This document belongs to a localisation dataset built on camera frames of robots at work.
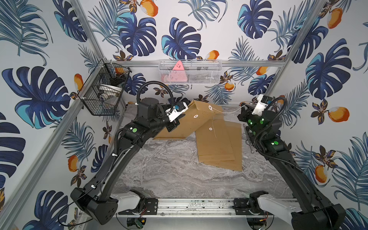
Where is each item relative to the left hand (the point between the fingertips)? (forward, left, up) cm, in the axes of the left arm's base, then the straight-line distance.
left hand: (182, 109), depth 65 cm
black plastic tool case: (+45, +9, -37) cm, 59 cm away
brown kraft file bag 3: (+16, -37, -38) cm, 56 cm away
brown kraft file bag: (+2, -8, -6) cm, 10 cm away
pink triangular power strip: (+35, +5, -4) cm, 35 cm away
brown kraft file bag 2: (+8, -21, -40) cm, 46 cm away
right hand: (+8, -29, -1) cm, 30 cm away
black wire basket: (+16, +49, -9) cm, 52 cm away
